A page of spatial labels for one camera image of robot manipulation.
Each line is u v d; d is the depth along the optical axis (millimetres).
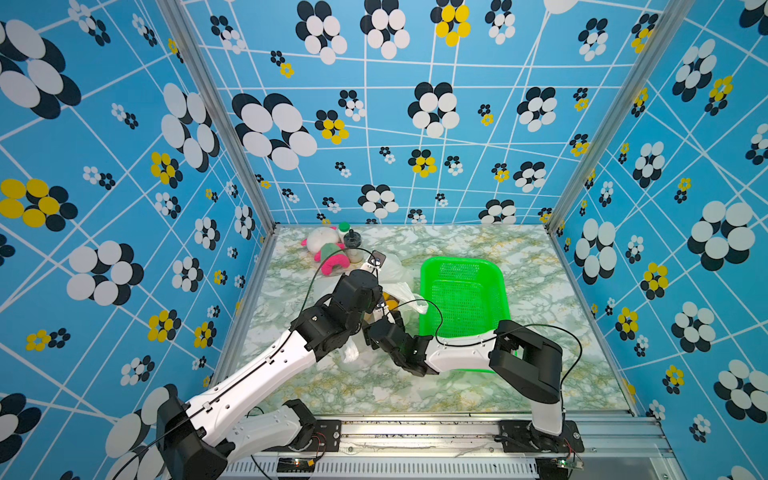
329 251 1042
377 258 620
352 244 1019
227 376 436
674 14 681
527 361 500
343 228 1089
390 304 755
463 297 1006
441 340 619
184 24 707
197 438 379
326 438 725
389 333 654
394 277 868
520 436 733
